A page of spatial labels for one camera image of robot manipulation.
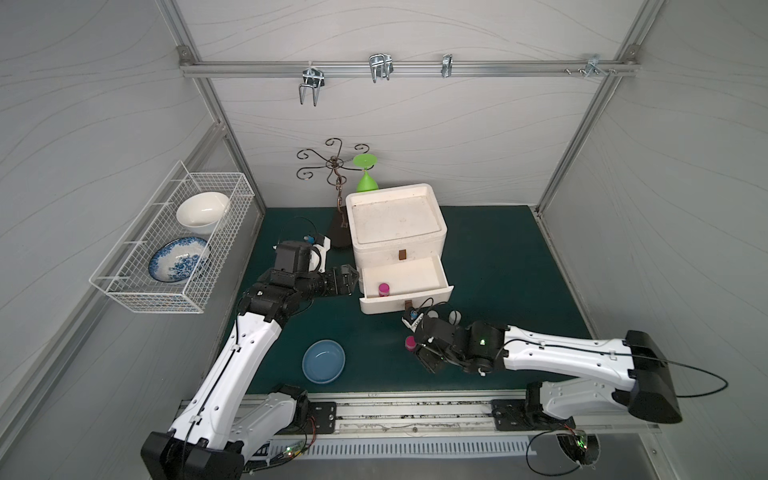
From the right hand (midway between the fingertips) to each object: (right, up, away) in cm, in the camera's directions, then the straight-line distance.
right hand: (421, 340), depth 76 cm
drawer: (-5, +12, +10) cm, 16 cm away
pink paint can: (-10, +11, +10) cm, 18 cm away
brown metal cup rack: (-25, +49, +15) cm, 57 cm away
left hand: (-20, +17, -2) cm, 26 cm away
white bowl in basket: (-54, +33, -4) cm, 63 cm away
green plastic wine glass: (-16, +50, +14) cm, 54 cm away
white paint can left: (+5, +3, +12) cm, 14 cm away
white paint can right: (+11, +2, +13) cm, 17 cm away
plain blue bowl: (-27, -8, +5) cm, 28 cm away
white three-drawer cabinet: (-6, +27, +6) cm, 28 cm away
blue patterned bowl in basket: (-55, +22, -10) cm, 60 cm away
